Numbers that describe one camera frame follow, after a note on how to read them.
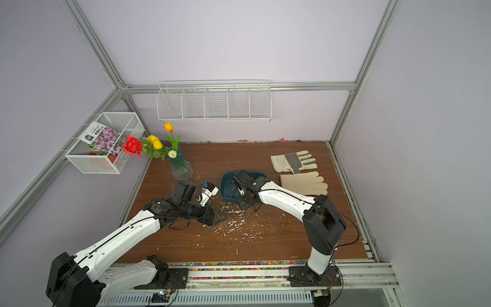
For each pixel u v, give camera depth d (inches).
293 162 43.6
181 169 39.2
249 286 28.6
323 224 17.8
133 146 27.4
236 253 31.6
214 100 39.0
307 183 39.2
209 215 26.2
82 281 14.9
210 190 27.9
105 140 29.1
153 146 31.3
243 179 26.8
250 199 24.0
